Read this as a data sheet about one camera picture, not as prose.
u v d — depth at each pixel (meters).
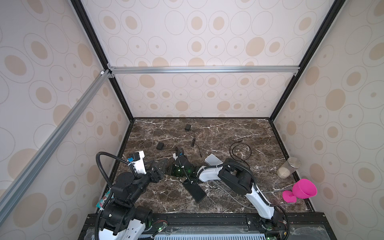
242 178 0.56
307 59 0.86
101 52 0.83
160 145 1.02
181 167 0.73
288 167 0.80
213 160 0.94
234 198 0.81
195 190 0.82
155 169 0.57
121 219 0.45
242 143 1.04
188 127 1.13
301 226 0.73
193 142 1.05
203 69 0.90
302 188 0.78
